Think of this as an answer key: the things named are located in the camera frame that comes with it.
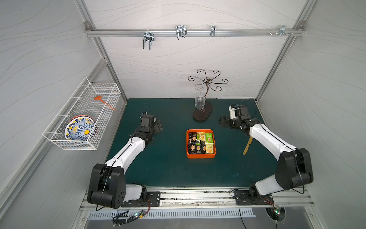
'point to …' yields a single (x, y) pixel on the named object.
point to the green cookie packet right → (208, 138)
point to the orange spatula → (99, 98)
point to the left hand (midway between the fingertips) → (153, 125)
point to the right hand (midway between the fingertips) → (225, 120)
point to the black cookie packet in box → (192, 149)
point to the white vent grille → (120, 213)
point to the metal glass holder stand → (201, 115)
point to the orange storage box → (198, 155)
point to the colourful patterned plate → (80, 128)
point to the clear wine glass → (199, 100)
